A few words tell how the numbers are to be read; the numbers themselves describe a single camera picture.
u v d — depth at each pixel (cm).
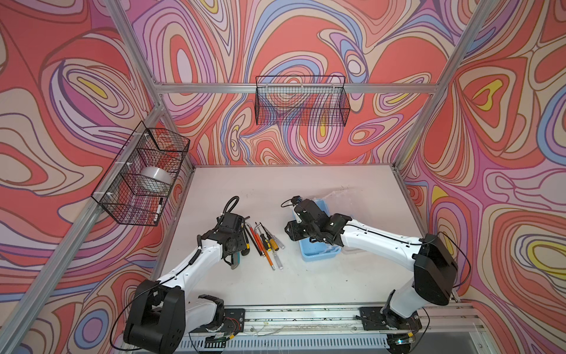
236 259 87
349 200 105
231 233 66
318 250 88
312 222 62
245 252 88
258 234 94
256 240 92
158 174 74
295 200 74
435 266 43
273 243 90
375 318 73
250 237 93
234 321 72
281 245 90
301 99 96
